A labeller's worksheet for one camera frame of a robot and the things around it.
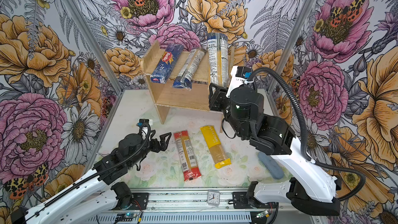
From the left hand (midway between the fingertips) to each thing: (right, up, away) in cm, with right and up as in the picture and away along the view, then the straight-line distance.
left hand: (162, 137), depth 74 cm
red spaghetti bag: (+13, -19, +7) cm, 24 cm away
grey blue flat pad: (+55, -17, +9) cm, 59 cm away
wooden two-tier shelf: (+31, +3, +28) cm, 42 cm away
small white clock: (+24, -29, 0) cm, 38 cm away
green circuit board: (-15, -35, -4) cm, 38 cm away
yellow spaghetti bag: (+28, -13, +12) cm, 33 cm away
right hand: (+23, +20, -21) cm, 37 cm away
